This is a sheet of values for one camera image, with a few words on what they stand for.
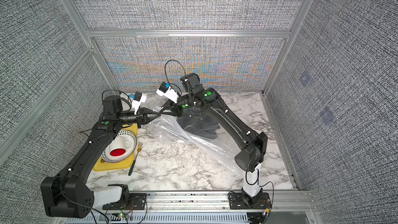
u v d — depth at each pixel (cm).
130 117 64
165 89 59
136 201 73
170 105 61
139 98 63
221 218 70
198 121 92
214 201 75
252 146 45
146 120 66
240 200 65
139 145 92
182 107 62
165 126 70
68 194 39
